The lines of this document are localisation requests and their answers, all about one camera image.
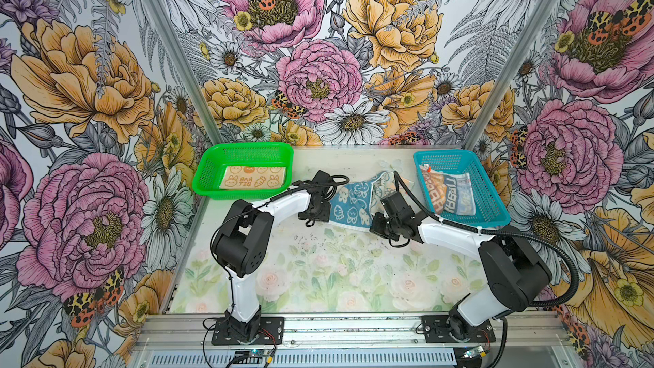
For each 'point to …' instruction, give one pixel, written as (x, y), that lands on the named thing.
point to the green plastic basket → (210, 160)
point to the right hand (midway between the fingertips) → (371, 234)
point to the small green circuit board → (252, 356)
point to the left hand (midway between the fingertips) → (315, 221)
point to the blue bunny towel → (354, 204)
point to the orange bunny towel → (248, 177)
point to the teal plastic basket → (490, 209)
